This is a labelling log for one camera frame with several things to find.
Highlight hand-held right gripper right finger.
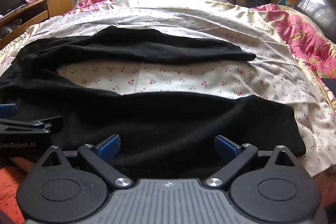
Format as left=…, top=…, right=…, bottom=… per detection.
left=205, top=135, right=298, bottom=190

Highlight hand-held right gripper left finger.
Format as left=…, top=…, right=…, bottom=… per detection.
left=37, top=134, right=133, bottom=190

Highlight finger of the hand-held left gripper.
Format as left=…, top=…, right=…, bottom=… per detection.
left=0, top=116, right=63, bottom=134
left=0, top=104, right=18, bottom=118

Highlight black pants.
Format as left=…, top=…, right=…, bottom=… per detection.
left=0, top=26, right=306, bottom=177

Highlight cherry print bedsheet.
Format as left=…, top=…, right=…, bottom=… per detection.
left=0, top=0, right=336, bottom=177

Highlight wooden television cabinet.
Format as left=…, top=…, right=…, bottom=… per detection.
left=0, top=0, right=72, bottom=48

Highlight dark navy cloth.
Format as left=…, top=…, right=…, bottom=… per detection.
left=322, top=77, right=336, bottom=98

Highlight pink floral quilt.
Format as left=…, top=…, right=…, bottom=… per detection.
left=0, top=0, right=336, bottom=114

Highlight dark brown headboard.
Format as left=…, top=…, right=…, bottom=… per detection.
left=293, top=0, right=336, bottom=43

